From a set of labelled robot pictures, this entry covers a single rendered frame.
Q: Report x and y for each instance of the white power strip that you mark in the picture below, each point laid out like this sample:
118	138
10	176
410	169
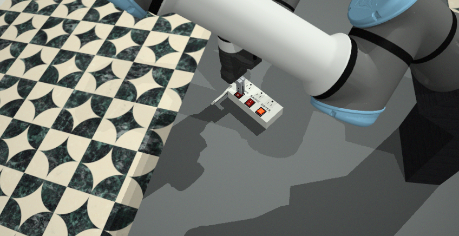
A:
255	103

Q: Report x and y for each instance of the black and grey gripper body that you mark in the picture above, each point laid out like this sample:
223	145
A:
235	61

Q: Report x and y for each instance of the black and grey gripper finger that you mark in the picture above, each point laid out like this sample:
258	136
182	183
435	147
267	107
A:
239	86
243	83

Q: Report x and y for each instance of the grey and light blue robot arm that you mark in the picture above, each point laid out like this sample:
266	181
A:
350	77

